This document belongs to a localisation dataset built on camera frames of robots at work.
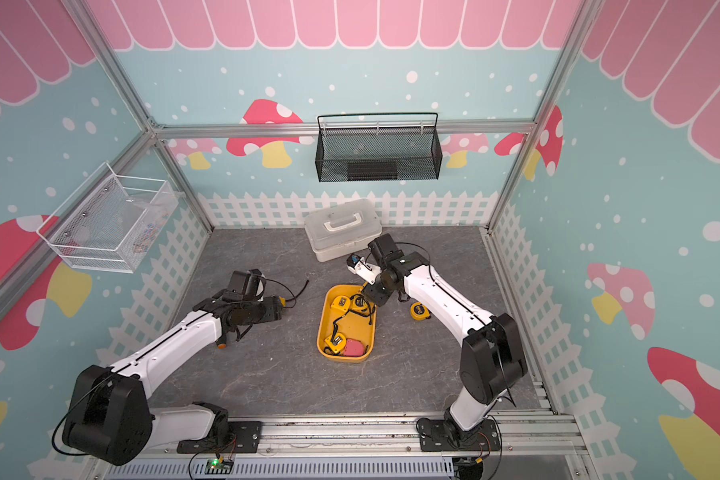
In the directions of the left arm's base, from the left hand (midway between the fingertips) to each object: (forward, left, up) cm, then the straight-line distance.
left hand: (272, 313), depth 88 cm
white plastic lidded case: (+31, -19, +3) cm, 37 cm away
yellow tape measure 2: (-6, -19, -6) cm, 21 cm away
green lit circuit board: (-37, +9, -11) cm, 39 cm away
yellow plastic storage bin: (+1, -22, -8) cm, 23 cm away
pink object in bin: (-7, -24, -7) cm, 26 cm away
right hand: (+6, -31, +6) cm, 32 cm away
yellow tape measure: (+4, -44, -5) cm, 45 cm away
